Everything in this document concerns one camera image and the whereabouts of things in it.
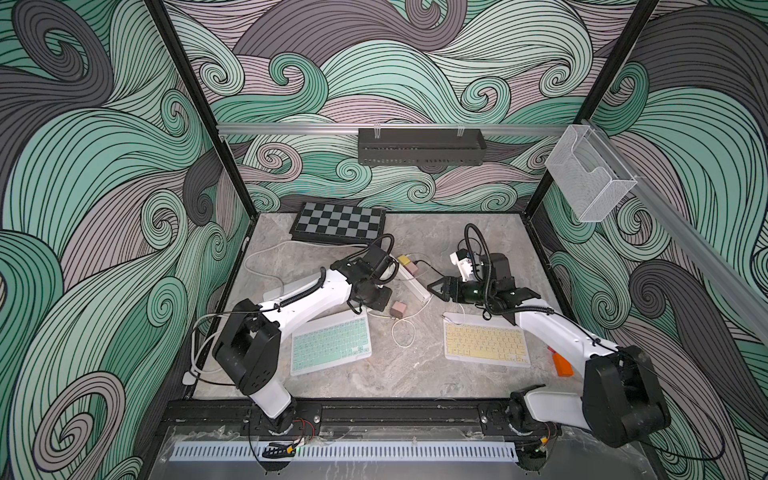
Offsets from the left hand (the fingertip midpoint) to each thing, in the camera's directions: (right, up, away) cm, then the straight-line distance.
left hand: (382, 297), depth 84 cm
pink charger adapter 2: (+5, -5, +8) cm, 10 cm away
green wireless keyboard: (-15, -12, -1) cm, 19 cm away
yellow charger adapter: (+8, +10, +20) cm, 23 cm away
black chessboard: (-25, +24, +30) cm, 46 cm away
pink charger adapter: (+11, +7, +17) cm, 21 cm away
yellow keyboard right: (+30, -13, +3) cm, 33 cm away
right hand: (+16, +2, 0) cm, 16 cm away
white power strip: (+10, +3, +11) cm, 15 cm away
